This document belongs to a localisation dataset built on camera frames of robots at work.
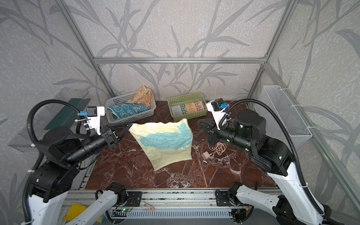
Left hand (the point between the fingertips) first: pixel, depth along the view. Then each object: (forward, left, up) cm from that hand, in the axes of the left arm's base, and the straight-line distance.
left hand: (133, 121), depth 50 cm
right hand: (+3, -25, 0) cm, 25 cm away
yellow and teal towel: (-1, -10, -15) cm, 18 cm away
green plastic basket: (+55, -18, -44) cm, 73 cm away
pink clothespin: (-23, -1, -45) cm, 50 cm away
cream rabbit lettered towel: (+44, -19, -44) cm, 66 cm away
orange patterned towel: (+54, +18, -41) cm, 70 cm away
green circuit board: (-24, +12, -46) cm, 53 cm away
